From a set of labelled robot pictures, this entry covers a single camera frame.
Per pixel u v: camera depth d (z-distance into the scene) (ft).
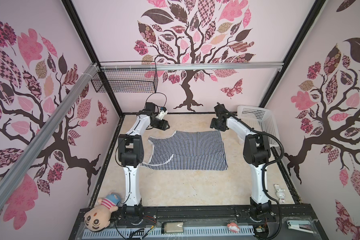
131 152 1.95
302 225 2.33
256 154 1.93
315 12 2.32
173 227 2.23
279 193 2.60
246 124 2.14
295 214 2.48
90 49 2.67
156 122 2.91
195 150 3.50
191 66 3.04
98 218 2.18
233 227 2.18
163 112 3.04
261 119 3.73
